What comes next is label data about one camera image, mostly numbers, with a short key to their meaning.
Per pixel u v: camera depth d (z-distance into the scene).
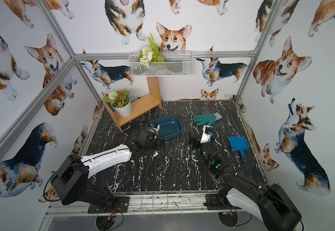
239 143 0.96
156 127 0.78
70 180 0.43
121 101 0.93
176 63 0.93
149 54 0.78
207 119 1.09
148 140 0.67
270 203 0.41
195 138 0.72
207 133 0.68
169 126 1.04
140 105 1.11
